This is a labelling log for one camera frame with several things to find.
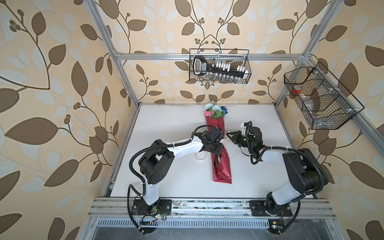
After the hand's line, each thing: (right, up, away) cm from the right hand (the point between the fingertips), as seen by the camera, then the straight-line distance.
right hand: (226, 134), depth 90 cm
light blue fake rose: (-4, +15, +19) cm, 24 cm away
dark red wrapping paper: (-4, -17, -5) cm, 18 cm away
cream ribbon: (-15, -13, +3) cm, 20 cm away
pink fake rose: (-11, +14, +17) cm, 24 cm away
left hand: (-4, -8, -3) cm, 9 cm away
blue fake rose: (+2, +17, +20) cm, 26 cm away
